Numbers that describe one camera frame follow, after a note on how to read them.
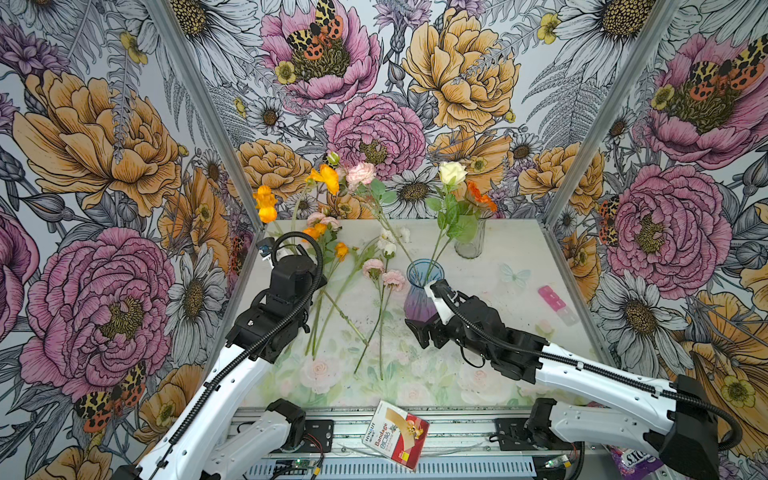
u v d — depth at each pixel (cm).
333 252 112
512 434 74
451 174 73
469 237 77
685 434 39
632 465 68
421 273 81
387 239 109
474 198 71
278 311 50
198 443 39
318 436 73
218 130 93
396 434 71
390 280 100
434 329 64
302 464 70
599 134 95
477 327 53
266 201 64
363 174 69
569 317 94
